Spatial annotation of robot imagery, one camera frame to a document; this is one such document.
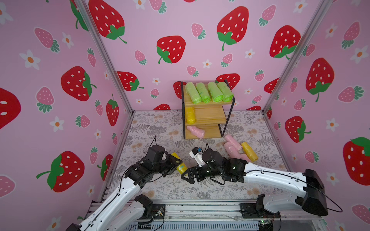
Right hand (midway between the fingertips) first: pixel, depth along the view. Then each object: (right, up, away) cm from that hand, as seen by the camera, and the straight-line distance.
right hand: (187, 173), depth 68 cm
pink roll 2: (+29, +14, +33) cm, 46 cm away
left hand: (-2, +4, +4) cm, 6 cm away
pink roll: (+8, +17, +33) cm, 38 cm away
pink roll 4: (+36, +3, +21) cm, 42 cm away
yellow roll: (+1, +30, +22) cm, 37 cm away
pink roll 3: (+29, +6, +24) cm, 38 cm away
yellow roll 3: (+40, +5, +25) cm, 48 cm away
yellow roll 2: (-3, +2, +2) cm, 4 cm away
